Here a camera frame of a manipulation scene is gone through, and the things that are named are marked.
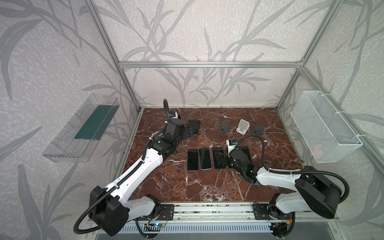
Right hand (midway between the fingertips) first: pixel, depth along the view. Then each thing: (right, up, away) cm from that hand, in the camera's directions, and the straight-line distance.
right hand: (221, 147), depth 87 cm
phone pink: (+18, -4, +9) cm, 20 cm away
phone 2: (+2, -5, -11) cm, 12 cm away
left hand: (-20, +15, -8) cm, 26 cm away
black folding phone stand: (-17, +11, +20) cm, 28 cm away
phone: (-2, -3, -10) cm, 11 cm away
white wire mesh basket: (+42, +10, -24) cm, 50 cm away
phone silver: (-10, +2, -32) cm, 33 cm away
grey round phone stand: (+5, +11, +19) cm, 22 cm away
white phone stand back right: (+17, +11, +15) cm, 26 cm away
